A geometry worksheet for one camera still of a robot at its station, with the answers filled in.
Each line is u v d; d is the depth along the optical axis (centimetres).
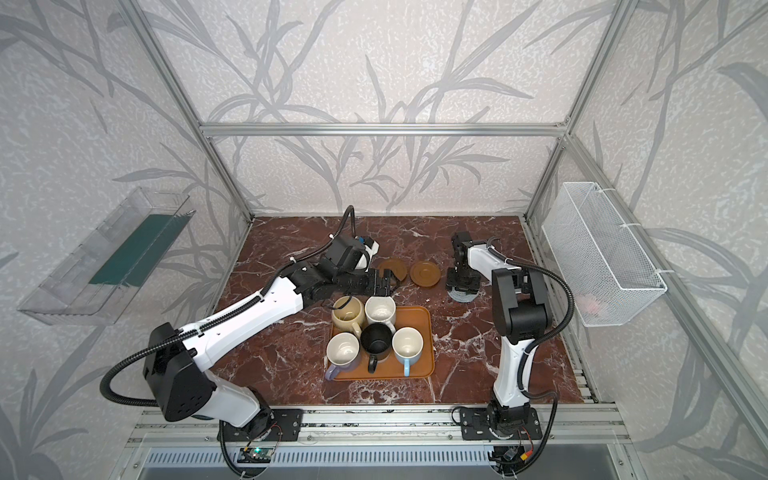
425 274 102
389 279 69
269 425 69
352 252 60
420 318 92
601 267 62
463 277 84
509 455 75
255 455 71
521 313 53
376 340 85
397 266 106
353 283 64
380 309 91
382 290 68
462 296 96
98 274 64
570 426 75
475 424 73
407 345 85
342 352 85
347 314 91
